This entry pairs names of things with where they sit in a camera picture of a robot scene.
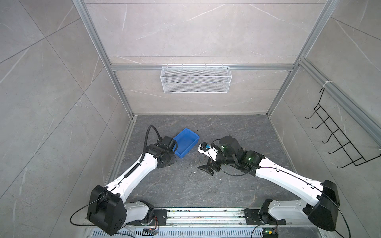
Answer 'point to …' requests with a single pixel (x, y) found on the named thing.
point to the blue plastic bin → (186, 141)
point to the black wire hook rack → (323, 121)
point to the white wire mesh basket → (196, 80)
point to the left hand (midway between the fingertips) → (170, 157)
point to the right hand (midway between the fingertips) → (202, 156)
